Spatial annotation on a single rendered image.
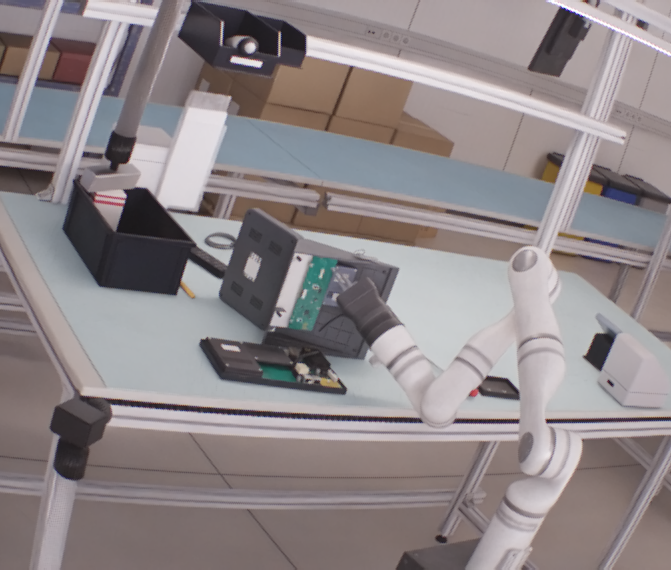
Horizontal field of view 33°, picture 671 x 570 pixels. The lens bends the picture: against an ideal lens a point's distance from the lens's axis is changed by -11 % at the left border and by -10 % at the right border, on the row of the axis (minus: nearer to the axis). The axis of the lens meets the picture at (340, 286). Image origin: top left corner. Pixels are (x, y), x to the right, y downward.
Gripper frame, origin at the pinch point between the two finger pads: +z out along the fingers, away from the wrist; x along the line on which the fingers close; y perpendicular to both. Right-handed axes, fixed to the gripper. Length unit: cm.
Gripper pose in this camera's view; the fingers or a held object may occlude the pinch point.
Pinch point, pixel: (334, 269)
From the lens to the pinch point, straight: 239.7
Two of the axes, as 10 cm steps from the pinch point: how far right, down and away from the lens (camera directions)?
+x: -8.3, 5.4, -1.6
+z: -5.6, -7.6, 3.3
